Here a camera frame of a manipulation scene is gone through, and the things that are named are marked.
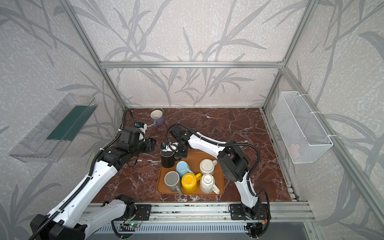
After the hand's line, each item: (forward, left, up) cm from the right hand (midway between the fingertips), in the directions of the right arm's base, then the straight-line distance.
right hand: (178, 147), depth 90 cm
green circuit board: (-39, +20, -6) cm, 44 cm away
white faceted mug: (-23, -17, +4) cm, 29 cm away
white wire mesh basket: (-12, -57, +28) cm, 64 cm away
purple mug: (+28, +19, -2) cm, 34 cm away
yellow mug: (-21, -8, +3) cm, 23 cm away
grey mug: (-21, 0, +4) cm, 22 cm away
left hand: (-2, +10, +15) cm, 18 cm away
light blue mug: (-14, -5, +3) cm, 15 cm away
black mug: (-8, +5, +1) cm, 10 cm away
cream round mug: (-12, -17, 0) cm, 21 cm away
